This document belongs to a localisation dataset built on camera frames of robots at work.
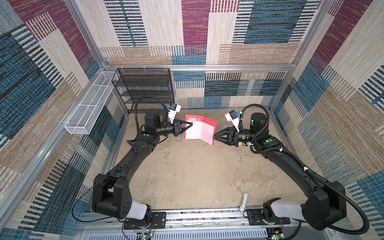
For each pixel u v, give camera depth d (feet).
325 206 1.31
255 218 2.39
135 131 2.20
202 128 2.43
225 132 2.21
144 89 3.56
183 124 2.35
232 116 2.06
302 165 1.54
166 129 2.21
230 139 2.09
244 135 2.09
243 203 2.53
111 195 1.36
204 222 2.41
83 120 3.02
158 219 2.44
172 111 2.22
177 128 2.18
